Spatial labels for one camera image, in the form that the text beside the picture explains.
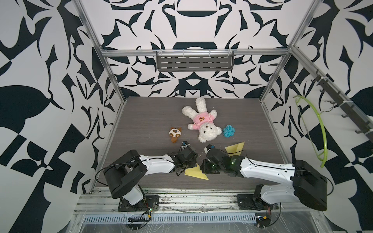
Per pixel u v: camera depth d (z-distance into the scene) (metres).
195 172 0.79
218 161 0.63
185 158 0.68
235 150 0.87
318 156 0.69
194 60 0.93
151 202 0.75
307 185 0.42
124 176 0.44
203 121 0.96
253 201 0.67
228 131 0.99
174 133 0.97
